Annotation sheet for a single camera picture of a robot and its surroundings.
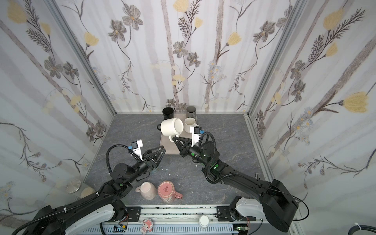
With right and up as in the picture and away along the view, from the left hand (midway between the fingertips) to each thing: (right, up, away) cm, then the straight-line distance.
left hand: (161, 147), depth 66 cm
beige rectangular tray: (+3, -1, +4) cm, 5 cm away
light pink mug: (-8, -23, +8) cm, 26 cm away
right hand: (+5, +5, -2) cm, 7 cm away
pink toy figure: (-7, -38, +3) cm, 39 cm away
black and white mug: (-4, +20, +43) cm, 47 cm away
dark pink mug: (+2, -23, +5) cm, 24 cm away
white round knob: (+19, -33, -2) cm, 38 cm away
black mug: (-11, +9, +39) cm, 42 cm away
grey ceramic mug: (+14, +20, +42) cm, 48 cm away
